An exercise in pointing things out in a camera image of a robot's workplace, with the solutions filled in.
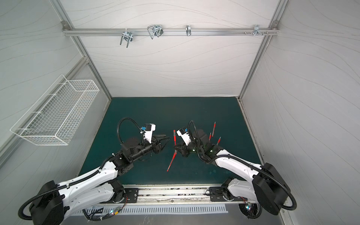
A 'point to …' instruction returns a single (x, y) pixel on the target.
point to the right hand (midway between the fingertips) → (174, 146)
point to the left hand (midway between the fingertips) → (165, 138)
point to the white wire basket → (55, 117)
